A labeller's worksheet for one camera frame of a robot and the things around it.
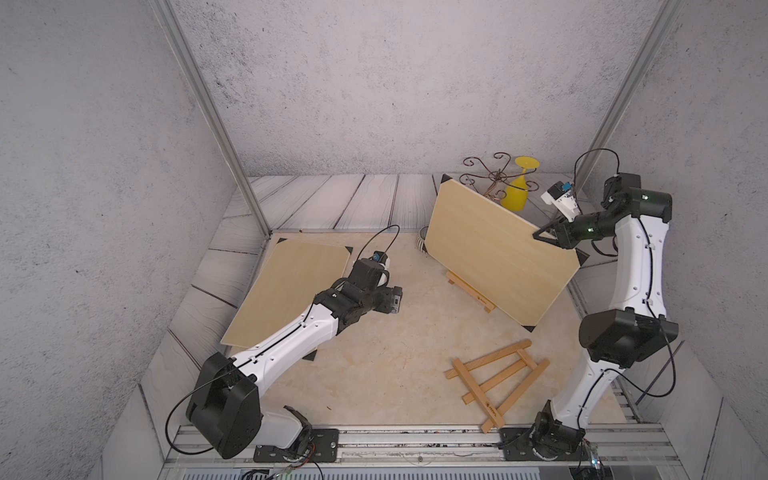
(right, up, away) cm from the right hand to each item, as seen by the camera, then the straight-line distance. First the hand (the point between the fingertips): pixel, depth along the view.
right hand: (542, 231), depth 76 cm
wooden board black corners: (-75, -18, +29) cm, 83 cm away
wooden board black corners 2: (-11, -6, +4) cm, 13 cm away
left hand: (-37, -16, +6) cm, 41 cm away
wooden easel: (-15, -42, +3) cm, 44 cm away
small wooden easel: (-9, -21, +18) cm, 29 cm away
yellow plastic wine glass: (+2, +13, +24) cm, 27 cm away
